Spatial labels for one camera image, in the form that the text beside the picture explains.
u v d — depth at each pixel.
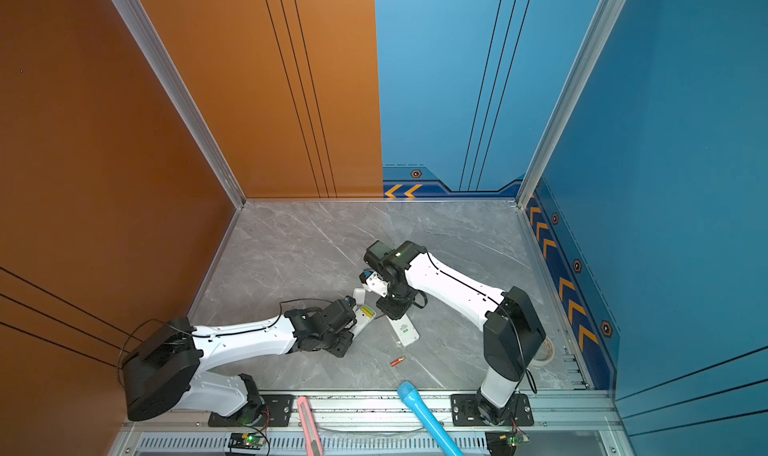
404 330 0.85
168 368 0.42
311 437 0.70
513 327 0.42
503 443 0.71
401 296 0.67
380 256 0.64
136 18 0.73
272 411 0.74
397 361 0.81
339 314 0.67
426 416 0.71
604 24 0.74
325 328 0.65
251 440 0.71
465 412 0.72
